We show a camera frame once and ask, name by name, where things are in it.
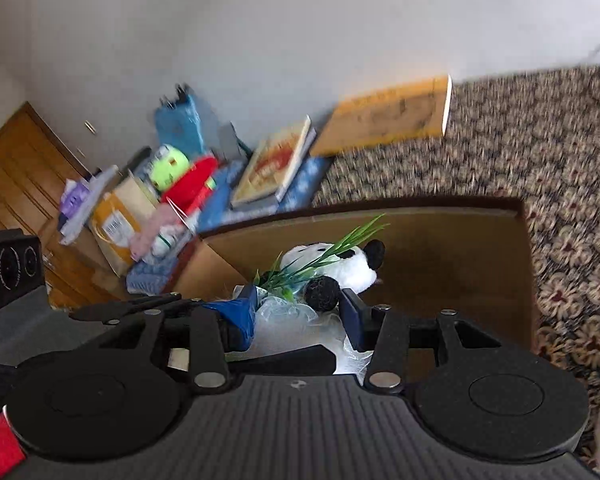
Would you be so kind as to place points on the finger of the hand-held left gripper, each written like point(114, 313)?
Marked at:
point(290, 362)
point(115, 310)

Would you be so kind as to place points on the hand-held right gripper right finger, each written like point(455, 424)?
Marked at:
point(355, 322)

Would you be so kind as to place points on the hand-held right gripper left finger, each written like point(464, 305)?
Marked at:
point(240, 315)

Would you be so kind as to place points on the panda plush toy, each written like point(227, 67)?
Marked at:
point(352, 272)

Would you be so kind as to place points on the green plastic plant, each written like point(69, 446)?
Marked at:
point(350, 236)

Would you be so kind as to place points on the brown cardboard box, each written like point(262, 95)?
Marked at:
point(455, 270)

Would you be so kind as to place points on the orange white paper bag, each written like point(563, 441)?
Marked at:
point(115, 220)

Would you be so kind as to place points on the purple white packet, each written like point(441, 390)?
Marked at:
point(77, 200)

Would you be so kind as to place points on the wooden cabinet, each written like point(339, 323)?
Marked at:
point(20, 170)

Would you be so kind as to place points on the red plush toy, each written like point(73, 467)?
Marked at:
point(190, 185)

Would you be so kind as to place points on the blue patterned cloth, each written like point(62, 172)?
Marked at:
point(305, 185)

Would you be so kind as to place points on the green frog plush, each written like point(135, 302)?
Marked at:
point(167, 167)

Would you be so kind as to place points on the stack of books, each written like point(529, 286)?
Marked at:
point(275, 165)

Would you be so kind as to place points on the blue pouch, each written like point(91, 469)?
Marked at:
point(180, 127)

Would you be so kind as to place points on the yellow book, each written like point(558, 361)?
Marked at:
point(380, 120)

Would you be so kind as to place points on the black binder clip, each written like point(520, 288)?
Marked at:
point(181, 94)

